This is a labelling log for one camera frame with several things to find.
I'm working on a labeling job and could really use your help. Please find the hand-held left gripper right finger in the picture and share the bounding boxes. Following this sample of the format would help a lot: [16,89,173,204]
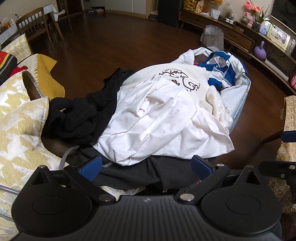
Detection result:
[178,155,264,205]

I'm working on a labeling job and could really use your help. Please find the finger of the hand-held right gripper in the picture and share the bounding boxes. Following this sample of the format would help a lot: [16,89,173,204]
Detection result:
[281,130,296,143]
[258,159,296,198]

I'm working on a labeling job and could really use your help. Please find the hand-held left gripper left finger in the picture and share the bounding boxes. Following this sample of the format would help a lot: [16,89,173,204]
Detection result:
[31,156,116,205]

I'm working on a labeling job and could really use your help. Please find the banana print laundry basket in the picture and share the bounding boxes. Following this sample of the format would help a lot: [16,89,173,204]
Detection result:
[230,75,253,133]

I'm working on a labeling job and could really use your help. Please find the white T-shirt navy collar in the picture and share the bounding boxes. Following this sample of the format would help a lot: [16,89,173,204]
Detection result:
[91,76,235,166]

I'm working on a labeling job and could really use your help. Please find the gold floral tablecloth table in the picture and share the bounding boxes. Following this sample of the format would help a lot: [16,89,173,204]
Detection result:
[268,95,296,241]

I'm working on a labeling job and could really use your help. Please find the dark grey garment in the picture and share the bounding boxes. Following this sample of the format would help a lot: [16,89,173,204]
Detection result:
[80,148,218,193]

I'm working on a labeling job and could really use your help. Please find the black garment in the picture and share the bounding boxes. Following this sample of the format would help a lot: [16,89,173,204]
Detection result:
[43,68,136,145]

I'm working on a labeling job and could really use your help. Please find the cream lace cloth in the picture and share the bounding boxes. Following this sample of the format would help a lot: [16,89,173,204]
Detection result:
[207,86,234,135]

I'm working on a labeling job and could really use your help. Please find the gold patterned cushions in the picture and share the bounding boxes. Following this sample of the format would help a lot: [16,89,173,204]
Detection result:
[0,132,70,241]

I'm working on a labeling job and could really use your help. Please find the white flat box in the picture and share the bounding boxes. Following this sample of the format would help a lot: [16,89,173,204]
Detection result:
[264,58,289,81]

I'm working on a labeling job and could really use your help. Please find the yellow white patterned cushion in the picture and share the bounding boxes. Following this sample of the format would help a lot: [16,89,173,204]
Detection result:
[2,34,32,63]
[0,74,50,149]

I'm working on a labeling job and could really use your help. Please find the blue white polo shirt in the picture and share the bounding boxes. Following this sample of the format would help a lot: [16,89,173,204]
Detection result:
[172,47,249,90]

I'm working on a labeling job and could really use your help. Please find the purple gourd-shaped vase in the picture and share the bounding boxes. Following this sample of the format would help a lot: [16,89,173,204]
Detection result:
[254,41,269,60]

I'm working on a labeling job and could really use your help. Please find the yellow blanket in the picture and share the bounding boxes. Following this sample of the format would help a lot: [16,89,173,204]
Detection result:
[30,54,65,98]

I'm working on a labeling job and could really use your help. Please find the white shirt black line drawing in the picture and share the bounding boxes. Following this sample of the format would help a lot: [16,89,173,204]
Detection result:
[120,64,210,109]

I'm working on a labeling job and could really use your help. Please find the blue figure picture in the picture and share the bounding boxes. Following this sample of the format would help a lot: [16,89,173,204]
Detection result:
[260,23,271,36]

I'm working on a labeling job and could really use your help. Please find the wooden TV cabinet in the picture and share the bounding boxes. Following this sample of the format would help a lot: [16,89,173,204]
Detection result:
[179,9,296,95]

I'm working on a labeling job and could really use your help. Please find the pink flower potted plant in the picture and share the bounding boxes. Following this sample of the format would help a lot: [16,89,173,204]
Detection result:
[245,0,269,32]

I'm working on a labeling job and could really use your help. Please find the grey gift bag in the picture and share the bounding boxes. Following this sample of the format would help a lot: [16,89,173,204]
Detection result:
[201,24,225,50]

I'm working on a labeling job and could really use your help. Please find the television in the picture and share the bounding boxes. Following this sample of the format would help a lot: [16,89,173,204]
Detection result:
[271,0,296,27]

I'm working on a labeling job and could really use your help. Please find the red black striped cushion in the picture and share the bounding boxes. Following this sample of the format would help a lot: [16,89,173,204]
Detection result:
[0,51,28,84]

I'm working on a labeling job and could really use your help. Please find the wooden chair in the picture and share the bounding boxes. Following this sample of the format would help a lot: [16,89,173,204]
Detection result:
[47,0,73,41]
[16,7,55,50]

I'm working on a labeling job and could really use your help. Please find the black cabinet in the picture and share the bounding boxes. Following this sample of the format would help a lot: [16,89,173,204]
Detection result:
[158,0,180,26]

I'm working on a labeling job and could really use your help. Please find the yellow snack jar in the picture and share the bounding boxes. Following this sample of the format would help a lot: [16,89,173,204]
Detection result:
[183,0,197,11]

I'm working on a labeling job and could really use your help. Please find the dining table pale tablecloth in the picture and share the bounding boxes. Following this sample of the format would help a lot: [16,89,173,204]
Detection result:
[0,3,58,47]

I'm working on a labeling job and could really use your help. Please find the white cupboard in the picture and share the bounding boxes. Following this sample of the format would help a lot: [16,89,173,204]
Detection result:
[90,0,153,14]

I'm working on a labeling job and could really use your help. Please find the grey cable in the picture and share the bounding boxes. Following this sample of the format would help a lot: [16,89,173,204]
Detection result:
[60,146,80,168]

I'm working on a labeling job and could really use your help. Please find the gold photo frame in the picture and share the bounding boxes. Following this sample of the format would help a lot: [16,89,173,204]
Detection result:
[266,22,291,50]

